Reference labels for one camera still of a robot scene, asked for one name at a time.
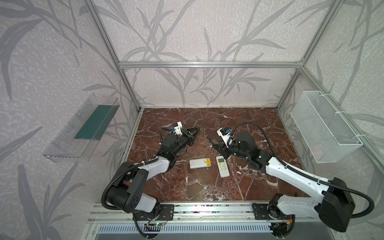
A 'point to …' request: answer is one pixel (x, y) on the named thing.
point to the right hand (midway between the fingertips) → (214, 139)
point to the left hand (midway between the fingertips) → (202, 125)
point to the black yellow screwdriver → (213, 140)
